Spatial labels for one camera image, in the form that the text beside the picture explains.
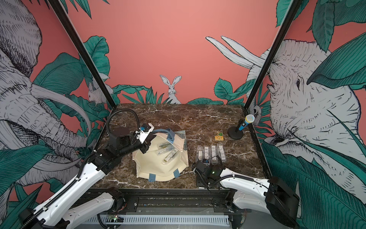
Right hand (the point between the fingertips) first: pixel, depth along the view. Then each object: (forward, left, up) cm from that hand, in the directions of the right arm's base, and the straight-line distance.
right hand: (197, 180), depth 81 cm
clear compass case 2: (+16, -11, 0) cm, 20 cm away
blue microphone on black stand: (+33, -29, +1) cm, 44 cm away
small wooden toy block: (+30, -16, -1) cm, 34 cm away
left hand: (+15, +22, +27) cm, 38 cm away
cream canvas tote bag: (+7, +29, +3) cm, 30 cm away
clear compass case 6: (+21, +21, +3) cm, 30 cm away
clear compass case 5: (+17, +23, +3) cm, 29 cm away
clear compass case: (+18, -7, 0) cm, 19 cm away
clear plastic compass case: (+17, -2, 0) cm, 17 cm away
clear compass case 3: (+19, -16, 0) cm, 25 cm away
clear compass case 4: (+14, +17, +3) cm, 22 cm away
